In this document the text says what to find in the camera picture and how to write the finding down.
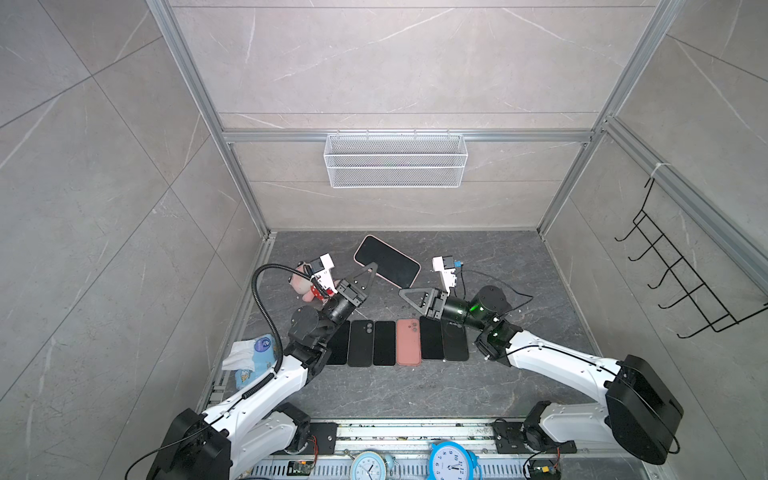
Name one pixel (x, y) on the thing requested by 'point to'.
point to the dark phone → (393, 265)
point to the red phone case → (408, 342)
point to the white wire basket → (395, 161)
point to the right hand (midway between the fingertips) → (404, 297)
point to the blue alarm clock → (449, 460)
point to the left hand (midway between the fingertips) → (380, 266)
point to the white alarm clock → (369, 465)
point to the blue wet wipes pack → (251, 358)
